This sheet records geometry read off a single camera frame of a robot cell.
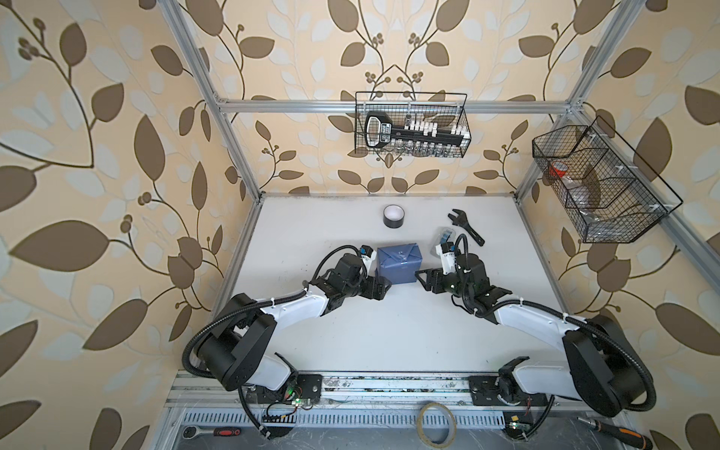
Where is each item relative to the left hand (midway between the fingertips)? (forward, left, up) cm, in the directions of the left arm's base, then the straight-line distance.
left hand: (382, 278), depth 86 cm
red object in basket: (+25, -50, +24) cm, 61 cm away
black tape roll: (+33, -5, -9) cm, 35 cm away
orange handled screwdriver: (-36, -59, -6) cm, 70 cm away
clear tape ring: (-37, -17, -4) cm, 41 cm away
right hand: (+2, -13, 0) cm, 13 cm away
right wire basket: (+14, -59, +26) cm, 66 cm away
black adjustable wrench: (+32, -32, -8) cm, 46 cm away
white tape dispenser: (+20, -23, -4) cm, 31 cm away
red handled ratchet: (-40, +47, -8) cm, 62 cm away
